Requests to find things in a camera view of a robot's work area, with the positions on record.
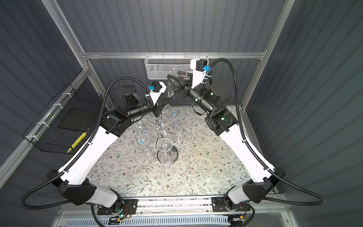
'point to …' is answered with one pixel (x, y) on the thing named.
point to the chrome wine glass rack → (160, 128)
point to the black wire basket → (74, 112)
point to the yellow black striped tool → (76, 142)
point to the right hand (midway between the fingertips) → (173, 76)
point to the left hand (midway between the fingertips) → (170, 96)
